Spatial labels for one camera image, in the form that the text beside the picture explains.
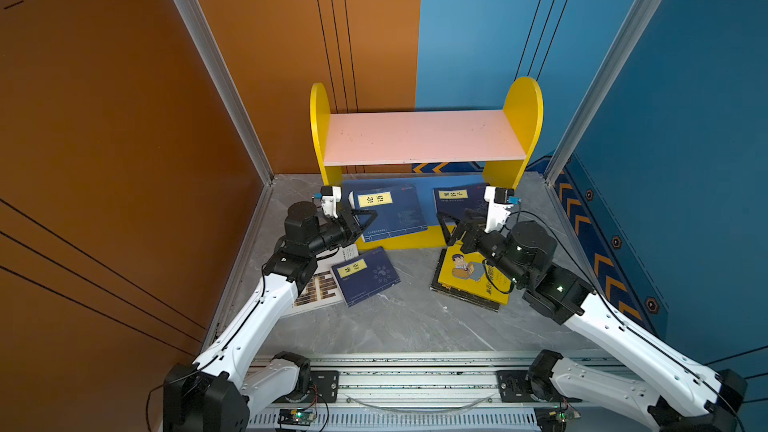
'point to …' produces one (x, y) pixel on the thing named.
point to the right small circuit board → (551, 419)
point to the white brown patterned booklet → (321, 291)
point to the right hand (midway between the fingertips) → (444, 214)
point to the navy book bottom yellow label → (365, 275)
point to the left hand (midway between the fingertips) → (378, 214)
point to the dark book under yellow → (456, 294)
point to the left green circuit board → (296, 416)
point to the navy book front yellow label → (453, 201)
